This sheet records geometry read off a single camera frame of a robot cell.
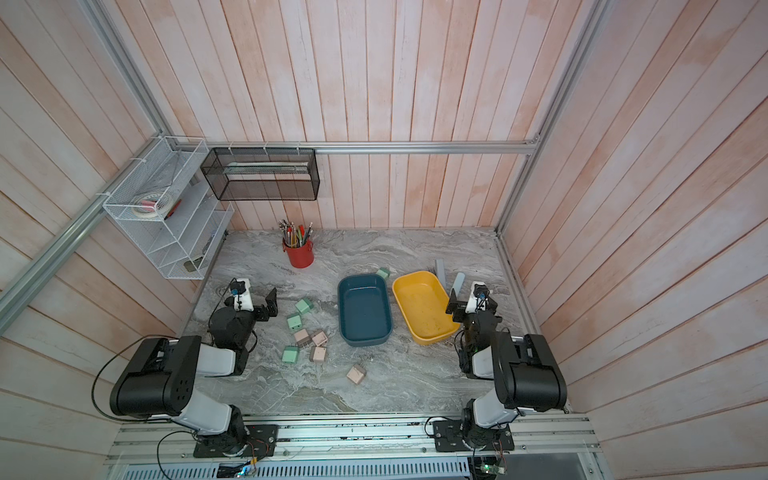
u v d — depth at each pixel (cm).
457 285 101
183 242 78
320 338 88
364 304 99
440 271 98
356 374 82
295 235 100
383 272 106
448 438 73
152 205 69
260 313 82
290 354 86
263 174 104
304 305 96
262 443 73
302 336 90
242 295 77
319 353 86
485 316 75
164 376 46
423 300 100
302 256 107
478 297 76
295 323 92
